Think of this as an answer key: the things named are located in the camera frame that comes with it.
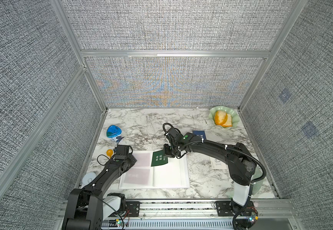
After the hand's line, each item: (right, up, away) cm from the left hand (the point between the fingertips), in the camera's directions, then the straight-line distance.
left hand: (135, 158), depth 89 cm
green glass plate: (+71, +26, +19) cm, 78 cm away
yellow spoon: (-17, +3, +3) cm, 18 cm away
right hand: (+17, +5, -5) cm, 18 cm away
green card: (+15, 0, -2) cm, 15 cm away
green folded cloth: (+70, -13, -10) cm, 72 cm away
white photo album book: (+5, -9, -4) cm, 11 cm away
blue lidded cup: (-16, +16, +4) cm, 23 cm away
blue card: (+44, +15, +14) cm, 49 cm away
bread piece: (+60, +26, +15) cm, 67 cm away
